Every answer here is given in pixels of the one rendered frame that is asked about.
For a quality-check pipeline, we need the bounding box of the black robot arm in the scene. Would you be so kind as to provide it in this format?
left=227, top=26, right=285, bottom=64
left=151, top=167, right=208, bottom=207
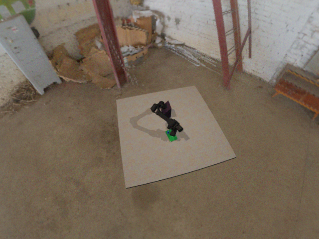
left=151, top=101, right=183, bottom=132

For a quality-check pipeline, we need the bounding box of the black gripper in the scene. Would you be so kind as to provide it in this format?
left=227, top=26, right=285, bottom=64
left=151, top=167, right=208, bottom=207
left=170, top=128, right=177, bottom=137

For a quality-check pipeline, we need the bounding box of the green circuit board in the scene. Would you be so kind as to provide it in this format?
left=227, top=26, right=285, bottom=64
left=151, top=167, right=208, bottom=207
left=165, top=129, right=178, bottom=142

